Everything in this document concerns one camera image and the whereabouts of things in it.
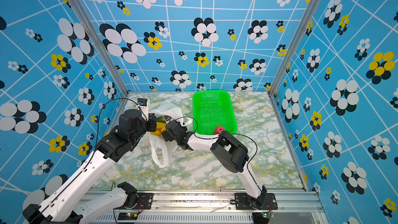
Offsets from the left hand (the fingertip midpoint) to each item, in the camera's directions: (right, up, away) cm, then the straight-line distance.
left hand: (154, 113), depth 72 cm
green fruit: (+1, -4, +9) cm, 10 cm away
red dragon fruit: (+32, -11, +19) cm, 39 cm away
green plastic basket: (+29, +1, +37) cm, 47 cm away
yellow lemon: (-5, -13, +19) cm, 24 cm away
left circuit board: (-13, -49, 0) cm, 50 cm away
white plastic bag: (+2, -17, +4) cm, 17 cm away
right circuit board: (+52, -45, -5) cm, 69 cm away
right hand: (+4, -9, +21) cm, 23 cm away
